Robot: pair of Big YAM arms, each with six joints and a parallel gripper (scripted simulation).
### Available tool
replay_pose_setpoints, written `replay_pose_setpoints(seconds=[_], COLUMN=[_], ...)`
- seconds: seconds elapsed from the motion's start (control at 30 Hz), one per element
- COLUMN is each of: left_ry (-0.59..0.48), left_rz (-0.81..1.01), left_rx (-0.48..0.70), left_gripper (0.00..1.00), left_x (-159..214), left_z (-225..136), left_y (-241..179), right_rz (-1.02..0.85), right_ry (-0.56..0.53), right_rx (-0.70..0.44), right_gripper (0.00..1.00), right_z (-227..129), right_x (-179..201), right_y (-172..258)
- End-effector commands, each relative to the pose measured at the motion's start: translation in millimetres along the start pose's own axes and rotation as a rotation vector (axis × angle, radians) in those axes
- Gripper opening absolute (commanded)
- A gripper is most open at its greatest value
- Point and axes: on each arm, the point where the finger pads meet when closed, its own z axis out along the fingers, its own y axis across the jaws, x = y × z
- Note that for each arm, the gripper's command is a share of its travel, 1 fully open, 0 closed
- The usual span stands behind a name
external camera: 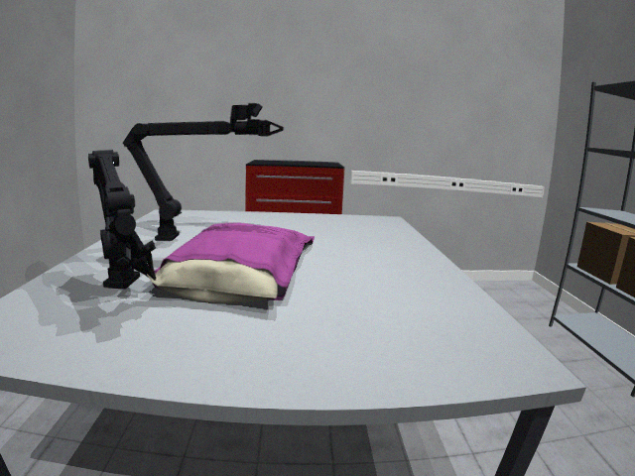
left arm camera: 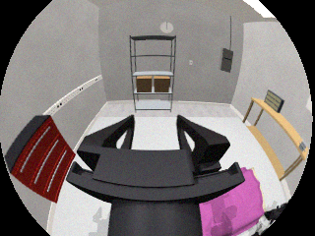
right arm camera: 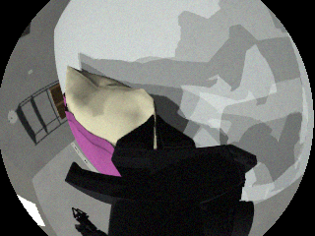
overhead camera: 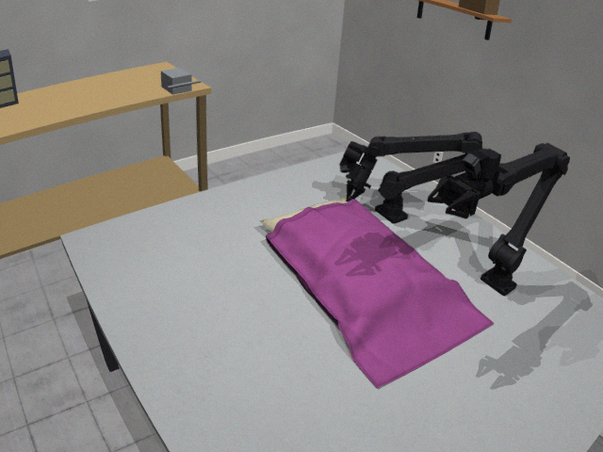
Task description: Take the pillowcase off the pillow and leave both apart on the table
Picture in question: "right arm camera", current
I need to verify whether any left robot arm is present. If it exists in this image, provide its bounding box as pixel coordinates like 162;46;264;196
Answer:
75;219;107;236

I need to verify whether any magenta pillowcase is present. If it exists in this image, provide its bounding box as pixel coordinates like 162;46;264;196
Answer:
63;91;122;177

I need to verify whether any cream pillow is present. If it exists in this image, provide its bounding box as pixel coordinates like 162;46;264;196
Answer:
66;66;158;149

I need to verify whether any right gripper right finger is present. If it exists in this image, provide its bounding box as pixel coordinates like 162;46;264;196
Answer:
157;115;196;149

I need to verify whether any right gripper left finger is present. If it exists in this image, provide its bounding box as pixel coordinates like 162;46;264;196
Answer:
114;114;155;149

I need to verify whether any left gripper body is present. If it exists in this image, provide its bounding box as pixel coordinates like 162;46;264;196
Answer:
76;212;92;227

